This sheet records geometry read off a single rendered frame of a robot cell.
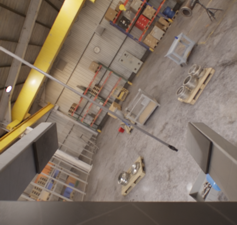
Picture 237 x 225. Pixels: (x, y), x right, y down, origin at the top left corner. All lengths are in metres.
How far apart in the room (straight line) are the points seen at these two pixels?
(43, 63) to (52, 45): 1.30
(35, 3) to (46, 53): 2.73
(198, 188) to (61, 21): 10.89
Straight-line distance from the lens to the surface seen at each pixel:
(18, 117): 13.74
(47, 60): 12.14
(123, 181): 6.40
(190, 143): 0.17
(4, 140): 11.90
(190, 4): 8.00
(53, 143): 0.16
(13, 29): 12.01
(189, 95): 5.72
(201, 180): 4.00
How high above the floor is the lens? 2.74
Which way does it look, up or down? 10 degrees down
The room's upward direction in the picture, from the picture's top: 59 degrees counter-clockwise
